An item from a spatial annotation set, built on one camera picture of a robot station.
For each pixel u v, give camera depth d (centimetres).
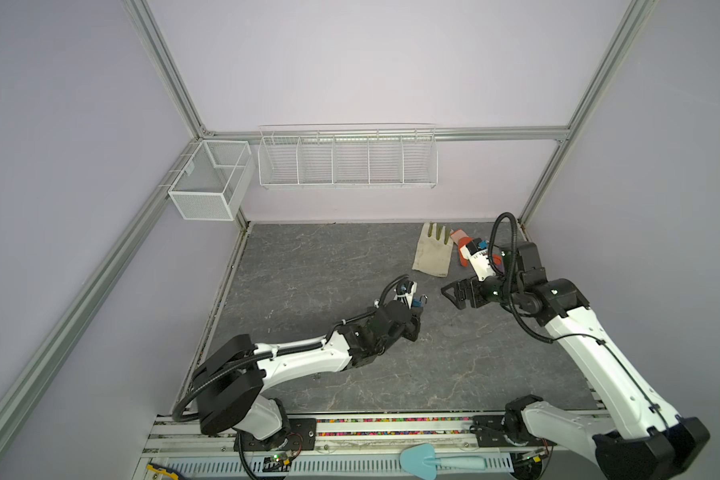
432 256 109
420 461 70
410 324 59
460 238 116
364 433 75
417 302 77
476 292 64
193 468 74
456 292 65
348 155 99
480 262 65
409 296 68
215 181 102
